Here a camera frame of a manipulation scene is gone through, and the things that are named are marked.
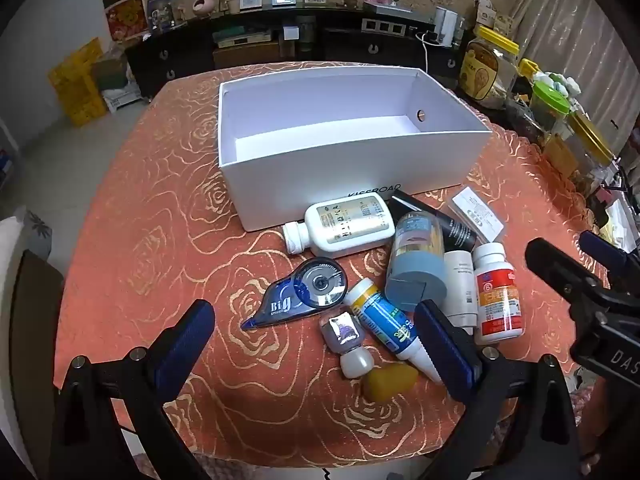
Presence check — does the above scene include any white pill bottle red label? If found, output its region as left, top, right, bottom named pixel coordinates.
left=471, top=242, right=526, bottom=345

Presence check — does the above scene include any wooden chair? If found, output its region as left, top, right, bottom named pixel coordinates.
left=9, top=249, right=67, bottom=466

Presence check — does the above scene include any black media cabinet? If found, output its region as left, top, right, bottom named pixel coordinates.
left=125, top=2, right=471, bottom=101

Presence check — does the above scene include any blue correction tape dispenser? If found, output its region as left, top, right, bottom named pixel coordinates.
left=240, top=256, right=348, bottom=331

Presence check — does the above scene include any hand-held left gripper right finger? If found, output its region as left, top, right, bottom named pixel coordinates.
left=414, top=300, right=583, bottom=480

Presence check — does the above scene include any red and yellow poster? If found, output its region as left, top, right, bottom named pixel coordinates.
left=104, top=0, right=151, bottom=43

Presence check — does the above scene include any brown snack packet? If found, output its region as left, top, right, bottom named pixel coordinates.
left=542, top=135, right=579, bottom=179

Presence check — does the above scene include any orange rose patterned tablecloth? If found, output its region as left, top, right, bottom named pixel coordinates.
left=55, top=62, right=616, bottom=466

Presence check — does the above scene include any large jar with yellow lid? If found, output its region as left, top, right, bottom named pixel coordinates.
left=457, top=25, right=521, bottom=111

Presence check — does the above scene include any yellow makeup sponge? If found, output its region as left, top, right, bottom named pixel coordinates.
left=362, top=362, right=420, bottom=403

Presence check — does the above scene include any blue labelled glue bottle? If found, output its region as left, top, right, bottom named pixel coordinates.
left=344, top=280, right=443, bottom=386

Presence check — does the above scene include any beige curtain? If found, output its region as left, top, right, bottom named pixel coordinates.
left=515, top=0, right=640, bottom=126

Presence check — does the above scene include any white cardboard box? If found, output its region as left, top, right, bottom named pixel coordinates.
left=217, top=65, right=493, bottom=233

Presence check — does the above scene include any clear jar with yellow lid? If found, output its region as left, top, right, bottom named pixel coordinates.
left=565, top=110, right=617, bottom=196

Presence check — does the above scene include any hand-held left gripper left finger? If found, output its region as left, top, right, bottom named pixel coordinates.
left=47, top=299, right=216, bottom=480

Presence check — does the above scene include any white blister card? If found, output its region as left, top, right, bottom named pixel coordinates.
left=450, top=187, right=506, bottom=243

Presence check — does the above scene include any toothpick jar with blue lid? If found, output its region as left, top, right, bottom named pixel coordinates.
left=384, top=211, right=448, bottom=313

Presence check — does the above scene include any yellow plastic crate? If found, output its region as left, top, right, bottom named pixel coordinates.
left=48, top=37, right=108, bottom=127

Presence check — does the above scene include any container with green lid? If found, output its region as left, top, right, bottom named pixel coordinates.
left=530, top=80, right=571, bottom=133

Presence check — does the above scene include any black cylindrical bottle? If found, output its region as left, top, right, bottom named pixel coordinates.
left=389, top=191, right=478, bottom=253

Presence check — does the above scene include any blue picture box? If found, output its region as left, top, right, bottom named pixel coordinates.
left=146, top=0, right=181, bottom=33

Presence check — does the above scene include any purple nail polish bottle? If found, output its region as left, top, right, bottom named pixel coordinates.
left=319, top=310, right=376, bottom=380

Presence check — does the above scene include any white kettle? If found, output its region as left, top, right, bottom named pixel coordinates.
left=432, top=7, right=458, bottom=48

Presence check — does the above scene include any white cylindrical bottle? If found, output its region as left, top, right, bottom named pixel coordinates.
left=442, top=250, right=481, bottom=333

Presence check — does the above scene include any white power cable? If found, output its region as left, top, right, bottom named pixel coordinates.
left=419, top=32, right=437, bottom=75

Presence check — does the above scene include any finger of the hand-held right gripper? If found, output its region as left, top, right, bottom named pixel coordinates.
left=579, top=230, right=632, bottom=281
left=525, top=237, right=608, bottom=306

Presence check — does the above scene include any floral cushion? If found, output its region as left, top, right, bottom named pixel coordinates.
left=0, top=205, right=53, bottom=263

